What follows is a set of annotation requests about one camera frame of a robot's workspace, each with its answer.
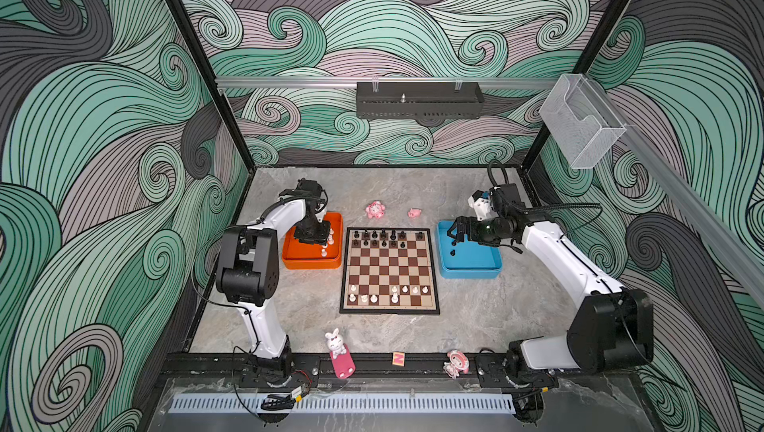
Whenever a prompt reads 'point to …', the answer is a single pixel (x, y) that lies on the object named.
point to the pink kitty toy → (375, 210)
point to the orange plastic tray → (298, 255)
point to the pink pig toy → (414, 213)
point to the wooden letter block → (398, 358)
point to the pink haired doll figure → (458, 362)
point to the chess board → (388, 271)
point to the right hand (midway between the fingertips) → (462, 233)
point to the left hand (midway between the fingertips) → (320, 238)
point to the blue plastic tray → (467, 259)
